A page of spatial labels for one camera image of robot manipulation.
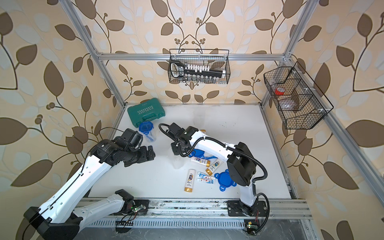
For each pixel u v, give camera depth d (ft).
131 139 1.80
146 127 3.07
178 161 2.99
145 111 3.62
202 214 2.42
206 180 2.70
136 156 1.96
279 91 2.66
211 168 2.82
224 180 2.72
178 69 2.76
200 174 2.77
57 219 1.23
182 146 1.94
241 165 1.54
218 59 2.99
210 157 2.99
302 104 2.38
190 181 2.65
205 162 2.89
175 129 2.14
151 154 2.13
